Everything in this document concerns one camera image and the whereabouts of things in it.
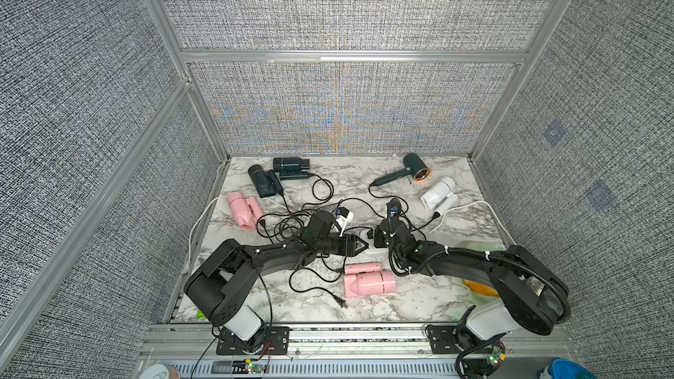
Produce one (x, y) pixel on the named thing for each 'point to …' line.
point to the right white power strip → (363, 235)
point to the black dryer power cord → (322, 203)
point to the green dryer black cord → (375, 196)
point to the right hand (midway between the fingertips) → (376, 221)
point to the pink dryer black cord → (342, 303)
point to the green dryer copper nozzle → (412, 164)
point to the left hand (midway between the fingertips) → (368, 245)
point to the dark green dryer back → (291, 168)
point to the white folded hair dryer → (440, 196)
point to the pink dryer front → (368, 278)
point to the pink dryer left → (247, 209)
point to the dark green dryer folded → (265, 182)
